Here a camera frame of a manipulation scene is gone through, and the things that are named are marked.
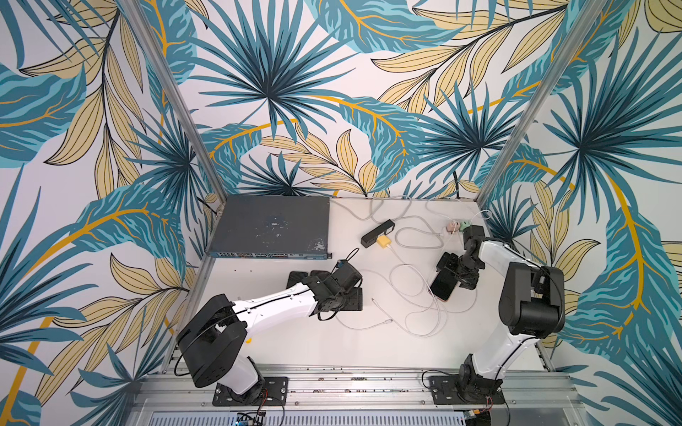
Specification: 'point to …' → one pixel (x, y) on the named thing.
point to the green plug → (464, 224)
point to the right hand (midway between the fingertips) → (434, 273)
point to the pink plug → (453, 226)
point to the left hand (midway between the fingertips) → (352, 303)
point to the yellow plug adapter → (383, 241)
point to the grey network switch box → (273, 227)
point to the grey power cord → (437, 215)
